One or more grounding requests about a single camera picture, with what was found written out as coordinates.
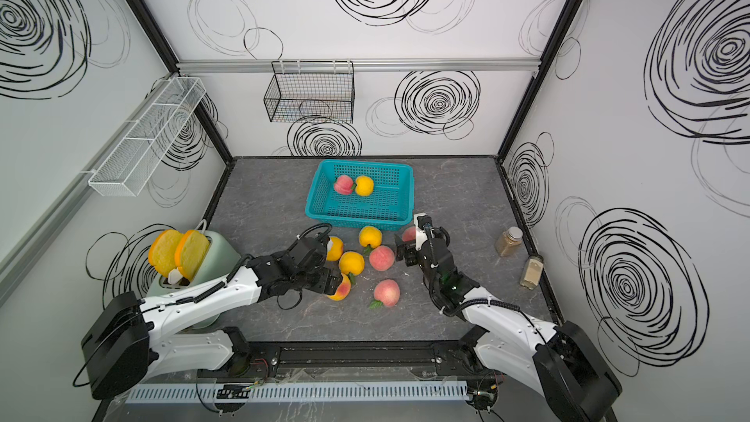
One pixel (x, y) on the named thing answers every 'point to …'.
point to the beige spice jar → (531, 272)
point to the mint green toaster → (221, 258)
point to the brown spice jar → (508, 242)
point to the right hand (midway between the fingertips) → (412, 233)
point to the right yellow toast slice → (190, 253)
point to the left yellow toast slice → (161, 252)
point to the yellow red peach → (343, 289)
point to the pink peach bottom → (388, 292)
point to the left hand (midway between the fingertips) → (331, 277)
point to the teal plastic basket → (390, 206)
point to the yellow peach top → (370, 235)
